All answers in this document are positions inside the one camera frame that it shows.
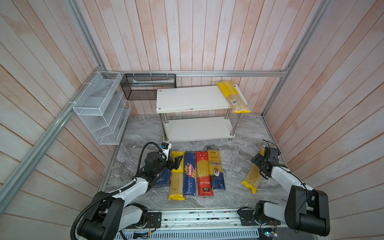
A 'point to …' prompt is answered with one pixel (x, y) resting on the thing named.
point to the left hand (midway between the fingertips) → (176, 156)
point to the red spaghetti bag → (204, 180)
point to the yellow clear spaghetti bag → (253, 177)
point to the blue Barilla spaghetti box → (189, 173)
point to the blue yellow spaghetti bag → (217, 179)
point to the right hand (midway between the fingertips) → (260, 161)
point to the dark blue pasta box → (164, 178)
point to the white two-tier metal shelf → (196, 113)
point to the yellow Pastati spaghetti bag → (177, 178)
